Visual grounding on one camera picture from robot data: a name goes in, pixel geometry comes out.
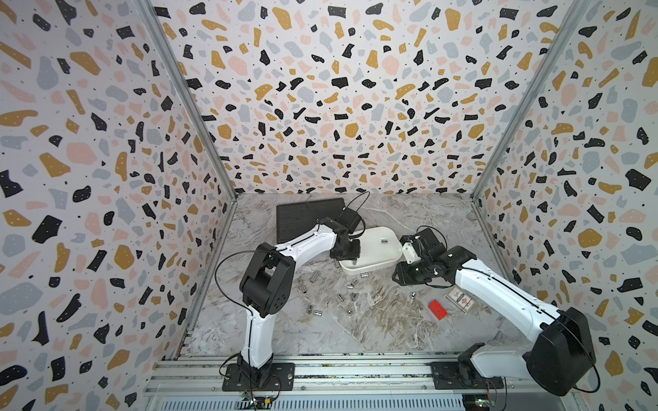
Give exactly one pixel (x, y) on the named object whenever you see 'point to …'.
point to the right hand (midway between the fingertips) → (395, 277)
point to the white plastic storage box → (380, 252)
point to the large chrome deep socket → (314, 276)
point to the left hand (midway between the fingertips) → (358, 255)
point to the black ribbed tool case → (294, 220)
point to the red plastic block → (438, 309)
